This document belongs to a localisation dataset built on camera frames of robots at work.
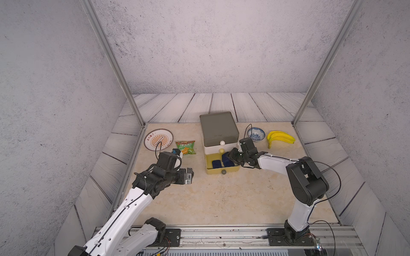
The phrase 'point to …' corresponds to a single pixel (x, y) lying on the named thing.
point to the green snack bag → (186, 147)
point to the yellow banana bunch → (280, 136)
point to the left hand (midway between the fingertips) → (187, 173)
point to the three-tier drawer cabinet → (220, 136)
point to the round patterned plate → (158, 139)
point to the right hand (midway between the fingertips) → (227, 155)
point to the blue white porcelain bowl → (256, 134)
